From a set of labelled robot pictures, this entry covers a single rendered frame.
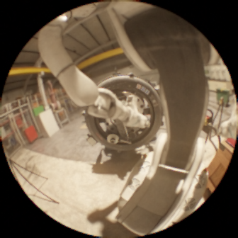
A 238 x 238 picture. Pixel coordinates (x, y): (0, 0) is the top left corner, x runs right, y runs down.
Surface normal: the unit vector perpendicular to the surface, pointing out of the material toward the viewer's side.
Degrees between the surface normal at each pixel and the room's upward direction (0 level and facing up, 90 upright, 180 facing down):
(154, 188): 23
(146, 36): 107
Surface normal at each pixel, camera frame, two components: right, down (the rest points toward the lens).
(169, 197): -0.49, -0.67
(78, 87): 0.61, -0.04
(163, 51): -0.54, 0.71
